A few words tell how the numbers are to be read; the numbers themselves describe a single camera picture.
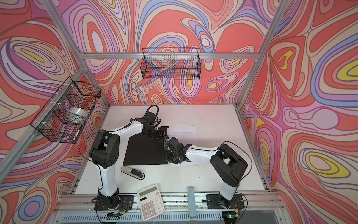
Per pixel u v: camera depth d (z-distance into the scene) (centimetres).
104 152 52
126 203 73
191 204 70
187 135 101
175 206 73
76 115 70
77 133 72
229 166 46
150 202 72
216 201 73
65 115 70
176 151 69
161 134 84
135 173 79
